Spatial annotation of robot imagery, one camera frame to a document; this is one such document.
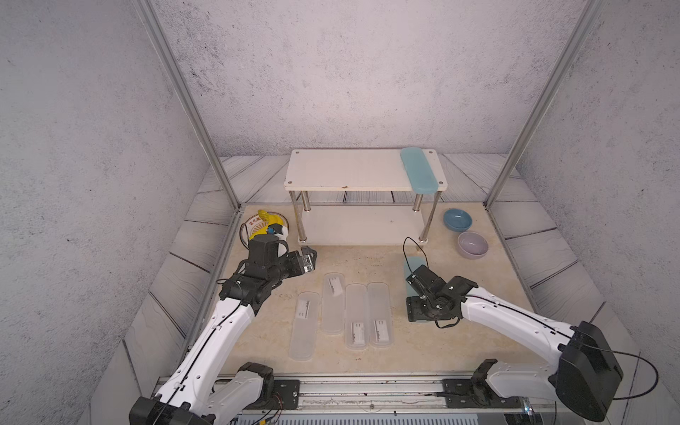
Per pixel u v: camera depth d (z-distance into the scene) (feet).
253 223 3.73
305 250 2.28
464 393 2.39
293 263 2.21
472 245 3.39
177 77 2.67
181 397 1.26
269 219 3.65
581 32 2.40
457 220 3.73
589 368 1.31
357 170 2.76
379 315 3.01
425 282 2.09
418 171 2.76
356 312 2.90
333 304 2.93
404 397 2.43
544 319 1.53
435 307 1.89
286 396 2.39
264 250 1.82
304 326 2.82
